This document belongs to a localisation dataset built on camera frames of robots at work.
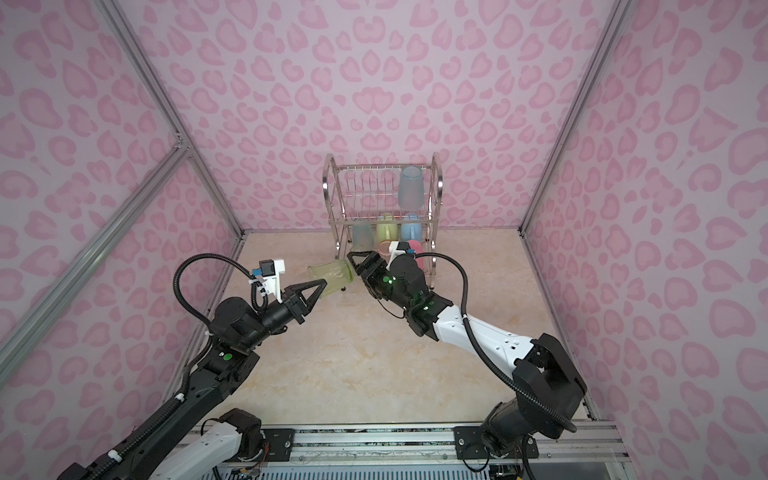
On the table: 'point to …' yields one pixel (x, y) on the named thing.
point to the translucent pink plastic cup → (384, 250)
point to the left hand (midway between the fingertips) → (325, 280)
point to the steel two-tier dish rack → (373, 208)
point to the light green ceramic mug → (387, 232)
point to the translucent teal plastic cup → (362, 237)
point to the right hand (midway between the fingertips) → (350, 262)
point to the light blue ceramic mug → (411, 231)
